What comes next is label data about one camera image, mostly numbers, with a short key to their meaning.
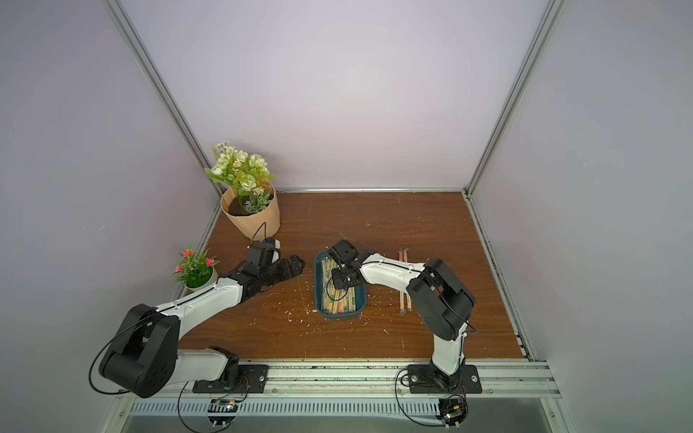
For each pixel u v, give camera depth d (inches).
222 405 28.1
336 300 33.6
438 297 20.4
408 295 19.1
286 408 27.4
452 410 27.5
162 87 33.7
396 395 27.5
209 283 33.5
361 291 35.1
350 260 27.9
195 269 33.0
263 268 27.9
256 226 37.3
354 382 29.1
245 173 34.1
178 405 25.3
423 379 28.4
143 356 16.6
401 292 35.3
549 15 28.0
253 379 29.0
